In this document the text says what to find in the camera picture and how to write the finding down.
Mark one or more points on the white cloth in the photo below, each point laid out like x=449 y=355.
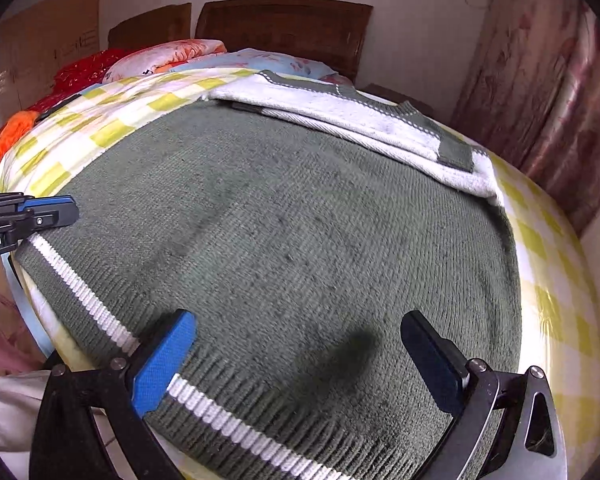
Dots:
x=10 y=410

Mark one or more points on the small pink floral pillow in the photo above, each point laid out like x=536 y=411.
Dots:
x=336 y=79

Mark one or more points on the blue floral pillow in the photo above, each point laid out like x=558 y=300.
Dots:
x=260 y=60

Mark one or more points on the pink cloth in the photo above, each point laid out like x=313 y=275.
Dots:
x=0 y=340

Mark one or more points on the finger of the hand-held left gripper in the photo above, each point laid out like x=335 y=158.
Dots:
x=50 y=203
x=50 y=220

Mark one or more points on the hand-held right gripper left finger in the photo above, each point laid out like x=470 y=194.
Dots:
x=162 y=360

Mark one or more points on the red pillow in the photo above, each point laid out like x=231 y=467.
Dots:
x=80 y=75

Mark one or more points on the small wooden headboard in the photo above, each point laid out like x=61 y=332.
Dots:
x=150 y=25

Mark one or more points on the dark wooden nightstand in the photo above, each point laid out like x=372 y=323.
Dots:
x=395 y=97

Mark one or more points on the large wooden headboard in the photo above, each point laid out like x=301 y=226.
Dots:
x=285 y=30

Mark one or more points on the green knit sweater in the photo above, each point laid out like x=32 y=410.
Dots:
x=290 y=250

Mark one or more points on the yellow checkered bed sheet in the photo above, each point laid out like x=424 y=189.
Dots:
x=550 y=280

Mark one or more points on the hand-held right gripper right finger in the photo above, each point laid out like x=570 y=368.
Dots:
x=430 y=355

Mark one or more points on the orange cloth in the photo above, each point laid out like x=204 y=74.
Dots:
x=17 y=132

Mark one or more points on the pink floral curtain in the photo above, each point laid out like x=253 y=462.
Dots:
x=535 y=85

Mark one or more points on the black object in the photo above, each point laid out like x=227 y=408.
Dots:
x=55 y=111

